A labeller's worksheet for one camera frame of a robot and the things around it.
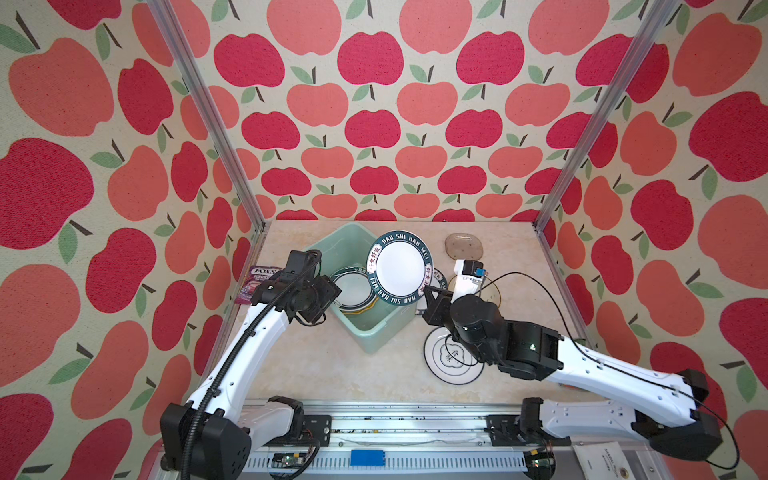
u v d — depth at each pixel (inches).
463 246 45.4
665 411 15.6
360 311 36.6
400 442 29.0
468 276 21.6
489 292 38.8
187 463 14.3
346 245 39.6
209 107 34.0
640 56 29.9
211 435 14.7
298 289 21.5
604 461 27.1
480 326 17.3
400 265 27.0
